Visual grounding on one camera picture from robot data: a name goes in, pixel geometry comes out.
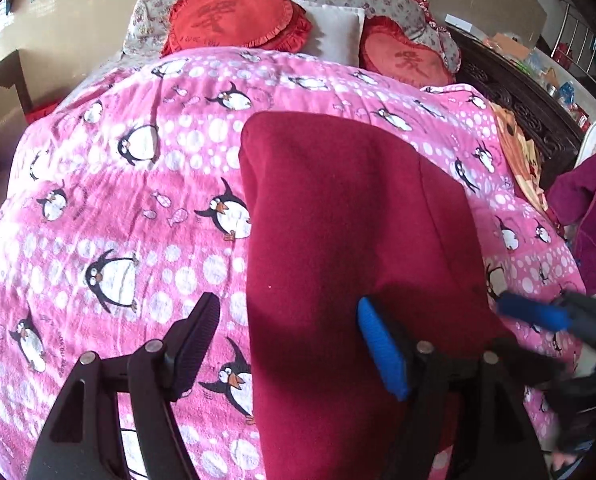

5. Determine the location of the dark red fleece garment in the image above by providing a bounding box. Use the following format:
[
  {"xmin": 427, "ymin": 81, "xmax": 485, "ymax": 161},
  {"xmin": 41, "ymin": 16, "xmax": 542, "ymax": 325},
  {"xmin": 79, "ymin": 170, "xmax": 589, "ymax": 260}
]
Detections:
[{"xmin": 239, "ymin": 112, "xmax": 510, "ymax": 479}]

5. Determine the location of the magenta fleece garment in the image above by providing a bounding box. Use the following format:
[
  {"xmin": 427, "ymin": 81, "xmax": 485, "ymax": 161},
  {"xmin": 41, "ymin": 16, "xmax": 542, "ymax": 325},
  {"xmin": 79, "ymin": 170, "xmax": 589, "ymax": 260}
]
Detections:
[{"xmin": 548, "ymin": 154, "xmax": 596, "ymax": 295}]

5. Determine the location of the orange cartoon blanket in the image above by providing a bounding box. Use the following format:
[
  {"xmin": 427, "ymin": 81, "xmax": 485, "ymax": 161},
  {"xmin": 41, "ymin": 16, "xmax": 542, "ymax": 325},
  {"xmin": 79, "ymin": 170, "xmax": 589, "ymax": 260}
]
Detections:
[{"xmin": 490, "ymin": 103, "xmax": 548, "ymax": 217}]

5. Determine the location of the dark carved wooden headboard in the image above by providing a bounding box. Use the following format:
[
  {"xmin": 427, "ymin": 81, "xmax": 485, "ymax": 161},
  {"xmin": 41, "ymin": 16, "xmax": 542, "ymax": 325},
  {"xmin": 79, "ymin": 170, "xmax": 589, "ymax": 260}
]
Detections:
[{"xmin": 449, "ymin": 27, "xmax": 582, "ymax": 188}]

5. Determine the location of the pink penguin blanket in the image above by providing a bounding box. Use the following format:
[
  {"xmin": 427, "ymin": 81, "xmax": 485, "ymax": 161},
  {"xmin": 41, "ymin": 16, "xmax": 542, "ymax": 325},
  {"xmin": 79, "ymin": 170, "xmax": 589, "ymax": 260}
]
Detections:
[{"xmin": 0, "ymin": 48, "xmax": 582, "ymax": 479}]

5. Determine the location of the large red heart pillow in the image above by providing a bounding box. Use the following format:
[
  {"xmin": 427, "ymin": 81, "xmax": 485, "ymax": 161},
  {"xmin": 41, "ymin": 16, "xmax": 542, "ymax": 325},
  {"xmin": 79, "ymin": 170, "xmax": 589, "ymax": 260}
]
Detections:
[{"xmin": 359, "ymin": 16, "xmax": 454, "ymax": 89}]

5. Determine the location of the white pillow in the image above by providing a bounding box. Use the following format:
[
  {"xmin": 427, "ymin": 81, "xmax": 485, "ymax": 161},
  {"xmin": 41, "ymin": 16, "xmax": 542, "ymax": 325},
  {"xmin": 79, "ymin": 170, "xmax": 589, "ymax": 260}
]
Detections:
[{"xmin": 293, "ymin": 0, "xmax": 365, "ymax": 67}]

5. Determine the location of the small red heart pillow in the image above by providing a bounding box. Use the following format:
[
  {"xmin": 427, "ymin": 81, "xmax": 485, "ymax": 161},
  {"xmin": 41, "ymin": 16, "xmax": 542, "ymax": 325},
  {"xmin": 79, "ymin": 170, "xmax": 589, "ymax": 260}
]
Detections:
[{"xmin": 161, "ymin": 0, "xmax": 312, "ymax": 56}]

